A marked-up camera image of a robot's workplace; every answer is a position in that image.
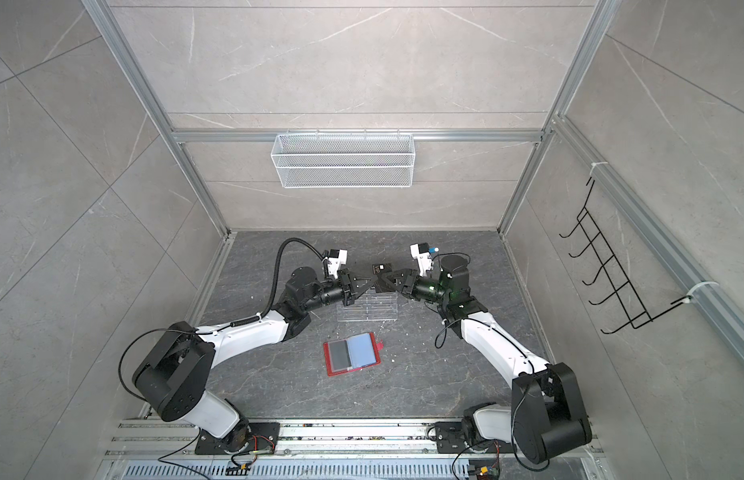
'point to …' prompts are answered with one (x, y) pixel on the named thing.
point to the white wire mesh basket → (343, 161)
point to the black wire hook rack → (624, 295)
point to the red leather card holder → (352, 354)
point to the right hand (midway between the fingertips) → (384, 277)
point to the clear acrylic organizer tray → (373, 306)
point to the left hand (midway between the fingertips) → (378, 274)
